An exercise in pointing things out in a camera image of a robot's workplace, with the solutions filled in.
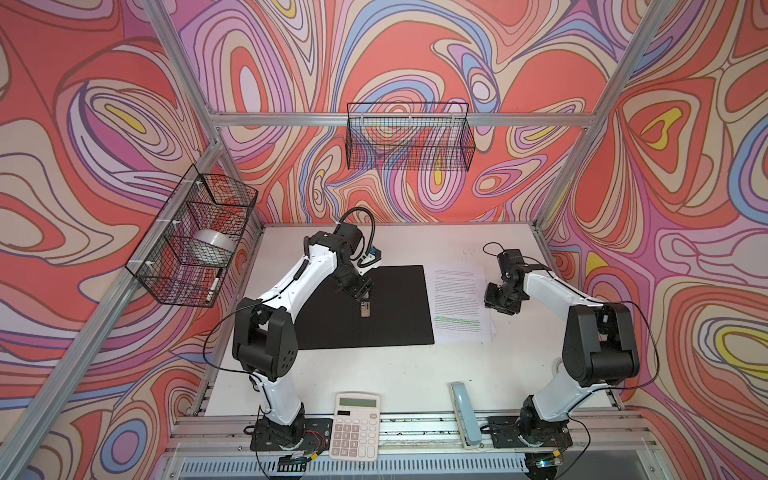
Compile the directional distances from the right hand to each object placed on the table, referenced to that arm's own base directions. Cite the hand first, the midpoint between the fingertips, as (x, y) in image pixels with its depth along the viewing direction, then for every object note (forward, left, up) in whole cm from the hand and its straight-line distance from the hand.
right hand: (494, 311), depth 92 cm
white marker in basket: (-3, +76, +24) cm, 79 cm away
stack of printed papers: (+5, +9, -4) cm, 11 cm away
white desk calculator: (-32, +42, 0) cm, 53 cm away
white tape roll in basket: (+7, +75, +29) cm, 80 cm away
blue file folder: (+4, +30, -6) cm, 31 cm away
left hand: (+3, +39, +11) cm, 41 cm away
